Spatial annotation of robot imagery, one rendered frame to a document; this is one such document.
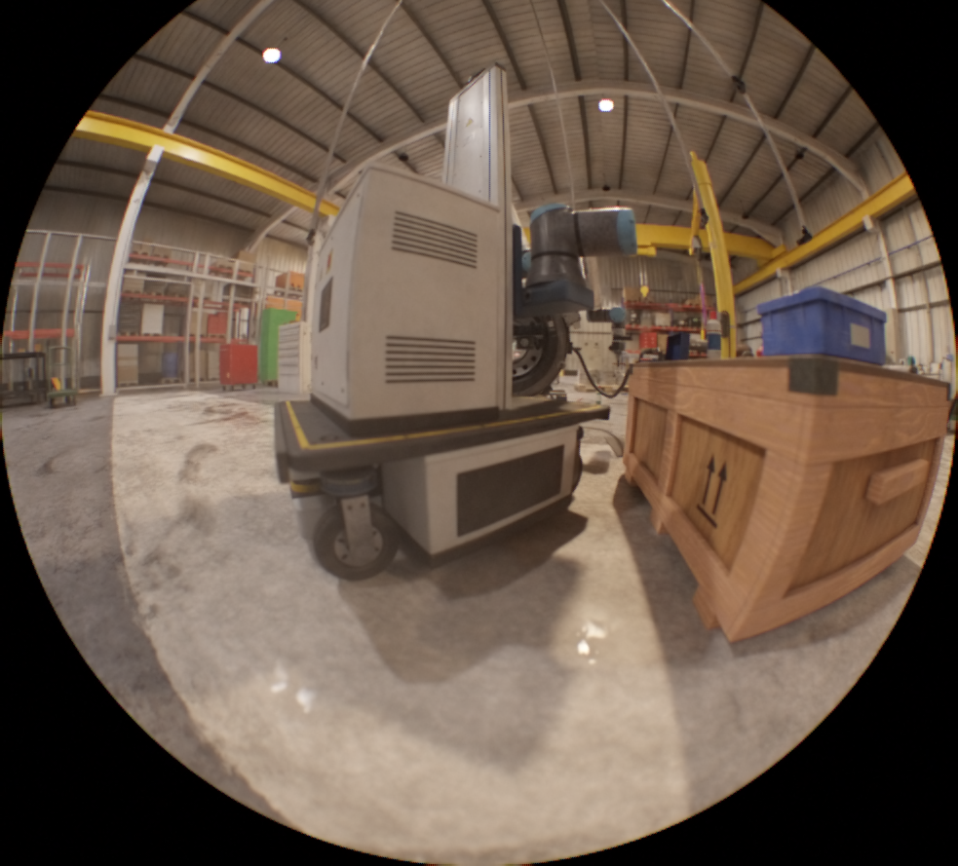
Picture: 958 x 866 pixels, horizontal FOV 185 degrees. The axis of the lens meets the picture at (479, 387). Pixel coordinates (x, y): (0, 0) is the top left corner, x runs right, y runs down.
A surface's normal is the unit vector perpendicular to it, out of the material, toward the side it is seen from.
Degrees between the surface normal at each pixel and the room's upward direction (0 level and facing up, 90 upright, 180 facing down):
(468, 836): 0
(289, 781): 0
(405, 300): 90
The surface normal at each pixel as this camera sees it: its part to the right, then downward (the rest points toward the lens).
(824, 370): -0.25, 0.07
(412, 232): 0.63, 0.07
